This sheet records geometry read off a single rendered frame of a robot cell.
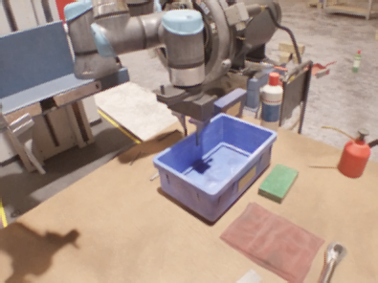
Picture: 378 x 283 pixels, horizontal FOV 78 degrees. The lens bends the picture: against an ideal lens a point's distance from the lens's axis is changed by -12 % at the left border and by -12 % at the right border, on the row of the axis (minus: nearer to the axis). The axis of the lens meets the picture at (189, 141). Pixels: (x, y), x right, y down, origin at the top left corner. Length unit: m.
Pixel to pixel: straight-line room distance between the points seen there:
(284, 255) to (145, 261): 0.30
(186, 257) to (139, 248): 0.11
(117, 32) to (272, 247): 0.61
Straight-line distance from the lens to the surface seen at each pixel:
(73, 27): 0.99
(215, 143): 0.85
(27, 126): 0.48
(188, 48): 0.60
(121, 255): 0.64
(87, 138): 1.30
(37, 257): 0.73
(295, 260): 0.60
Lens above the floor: 0.99
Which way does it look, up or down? 35 degrees down
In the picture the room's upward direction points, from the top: 5 degrees counter-clockwise
